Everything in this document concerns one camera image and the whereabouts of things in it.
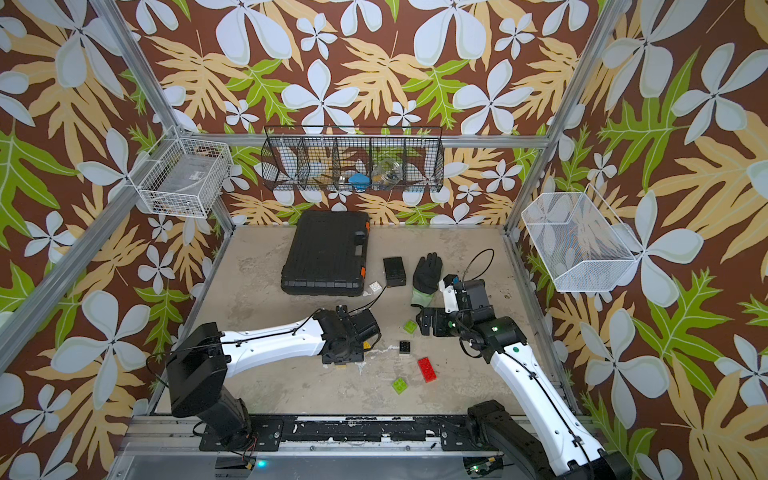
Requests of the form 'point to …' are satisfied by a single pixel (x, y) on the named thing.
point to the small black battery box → (395, 271)
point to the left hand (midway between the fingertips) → (356, 353)
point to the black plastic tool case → (327, 254)
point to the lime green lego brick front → (400, 386)
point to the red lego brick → (427, 370)
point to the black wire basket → (354, 158)
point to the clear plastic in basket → (386, 174)
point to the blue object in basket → (359, 181)
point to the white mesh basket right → (584, 244)
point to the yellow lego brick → (366, 345)
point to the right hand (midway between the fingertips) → (429, 316)
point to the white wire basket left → (182, 176)
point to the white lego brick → (376, 287)
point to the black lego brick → (404, 347)
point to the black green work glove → (426, 279)
